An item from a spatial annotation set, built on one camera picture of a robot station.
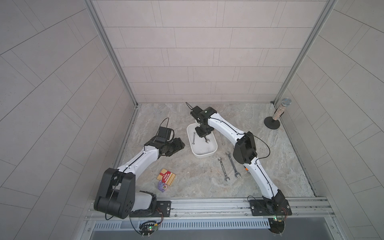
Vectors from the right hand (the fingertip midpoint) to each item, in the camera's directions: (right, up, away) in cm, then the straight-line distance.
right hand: (203, 134), depth 95 cm
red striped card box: (-20, -21, -16) cm, 33 cm away
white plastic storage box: (-3, -8, -5) cm, 10 cm away
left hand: (-11, -5, -8) cm, 15 cm away
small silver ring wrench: (-6, -2, +1) cm, 6 cm away
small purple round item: (-21, -24, -20) cm, 38 cm away
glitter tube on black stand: (+50, +7, +9) cm, 51 cm away
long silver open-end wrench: (+13, -22, -14) cm, 29 cm away
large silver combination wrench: (+18, -20, -13) cm, 30 cm away
